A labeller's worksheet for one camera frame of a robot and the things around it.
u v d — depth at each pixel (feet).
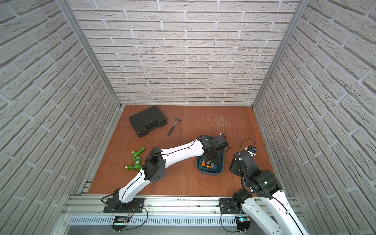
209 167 2.75
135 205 2.45
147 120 3.42
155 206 2.47
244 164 1.65
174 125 3.49
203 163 2.73
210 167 2.75
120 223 2.32
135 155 2.98
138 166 2.80
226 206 2.39
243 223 2.32
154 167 1.81
